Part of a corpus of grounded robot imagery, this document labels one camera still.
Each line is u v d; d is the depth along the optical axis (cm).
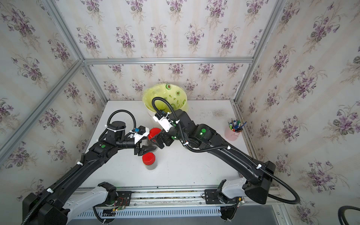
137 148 63
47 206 37
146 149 64
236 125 92
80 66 90
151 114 80
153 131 64
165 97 92
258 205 73
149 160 74
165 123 56
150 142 61
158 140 56
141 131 59
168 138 56
